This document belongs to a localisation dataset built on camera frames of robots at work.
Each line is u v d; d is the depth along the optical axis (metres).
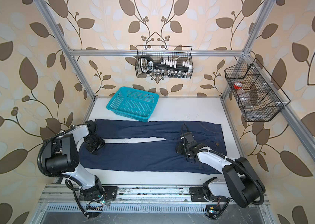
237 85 0.81
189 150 0.67
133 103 1.18
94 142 0.79
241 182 0.42
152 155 0.91
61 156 0.47
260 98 0.72
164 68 0.85
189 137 0.70
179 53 0.91
